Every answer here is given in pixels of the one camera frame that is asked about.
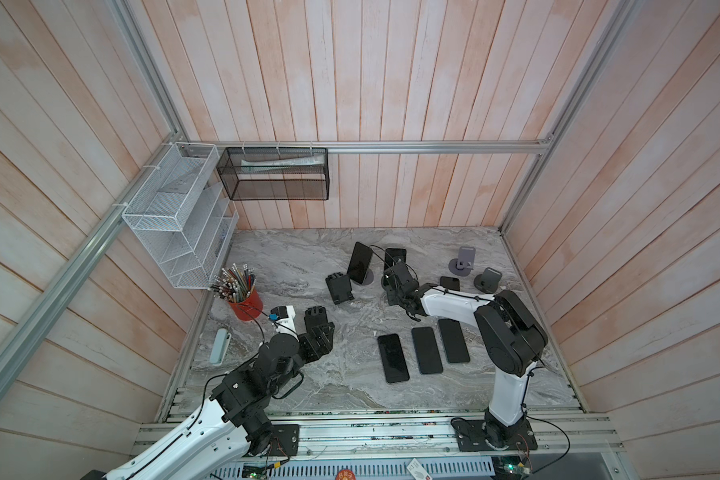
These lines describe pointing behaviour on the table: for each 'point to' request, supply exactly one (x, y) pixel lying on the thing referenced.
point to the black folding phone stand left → (340, 287)
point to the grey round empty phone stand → (488, 281)
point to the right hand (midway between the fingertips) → (397, 287)
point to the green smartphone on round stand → (360, 261)
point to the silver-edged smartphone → (450, 283)
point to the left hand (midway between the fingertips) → (323, 336)
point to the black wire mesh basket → (275, 173)
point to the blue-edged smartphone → (427, 352)
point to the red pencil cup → (250, 308)
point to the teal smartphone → (394, 256)
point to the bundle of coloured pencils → (233, 284)
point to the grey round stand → (368, 277)
